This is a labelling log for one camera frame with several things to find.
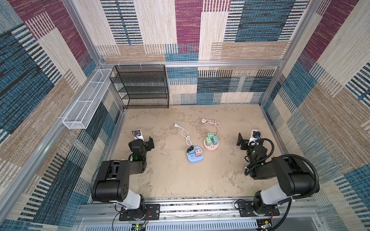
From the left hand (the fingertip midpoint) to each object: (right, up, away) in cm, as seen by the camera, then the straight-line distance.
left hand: (142, 136), depth 93 cm
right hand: (+66, +1, -3) cm, 66 cm away
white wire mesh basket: (-23, +12, -22) cm, 34 cm away
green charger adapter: (+42, -3, -1) cm, 42 cm away
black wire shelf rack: (-6, +36, +18) cm, 41 cm away
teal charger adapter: (+46, -2, -1) cm, 46 cm away
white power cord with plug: (+29, -1, +6) cm, 30 cm away
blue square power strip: (+32, -13, -3) cm, 35 cm away
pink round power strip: (+44, -7, +1) cm, 45 cm away
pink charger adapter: (+35, -9, -6) cm, 37 cm away
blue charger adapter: (+31, -9, -6) cm, 33 cm away
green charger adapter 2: (+44, +1, +1) cm, 44 cm away
